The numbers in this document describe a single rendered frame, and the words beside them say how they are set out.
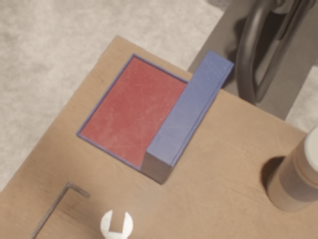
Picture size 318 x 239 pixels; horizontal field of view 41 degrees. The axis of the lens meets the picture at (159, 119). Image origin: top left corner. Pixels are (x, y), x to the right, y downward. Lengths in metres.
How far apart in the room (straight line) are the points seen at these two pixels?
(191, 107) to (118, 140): 0.15
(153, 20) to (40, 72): 0.36
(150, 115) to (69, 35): 0.71
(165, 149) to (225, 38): 0.81
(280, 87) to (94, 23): 0.57
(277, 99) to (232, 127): 0.57
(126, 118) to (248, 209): 0.22
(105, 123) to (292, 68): 0.74
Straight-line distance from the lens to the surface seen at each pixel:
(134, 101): 0.66
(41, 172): 0.65
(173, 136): 0.51
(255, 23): 0.79
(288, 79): 1.25
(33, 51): 1.31
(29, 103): 1.23
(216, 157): 0.64
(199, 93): 0.54
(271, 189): 0.61
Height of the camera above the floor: 1.07
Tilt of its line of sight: 67 degrees down
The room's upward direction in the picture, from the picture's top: straight up
